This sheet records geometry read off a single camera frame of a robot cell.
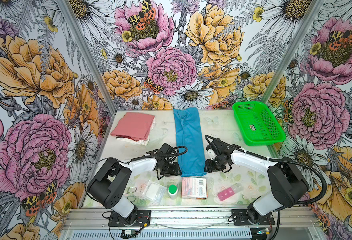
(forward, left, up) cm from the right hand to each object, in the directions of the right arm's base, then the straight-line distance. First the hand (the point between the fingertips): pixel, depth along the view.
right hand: (209, 173), depth 86 cm
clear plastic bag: (-9, +31, -2) cm, 32 cm away
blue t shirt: (+30, +9, -2) cm, 31 cm away
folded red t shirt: (+37, +48, 0) cm, 61 cm away
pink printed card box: (-8, +10, +1) cm, 13 cm away
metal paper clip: (-7, +44, -2) cm, 45 cm away
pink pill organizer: (-10, -10, -2) cm, 14 cm away
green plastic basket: (+37, -42, -3) cm, 56 cm away
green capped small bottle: (-11, +21, +6) cm, 24 cm away
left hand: (-1, +19, -1) cm, 19 cm away
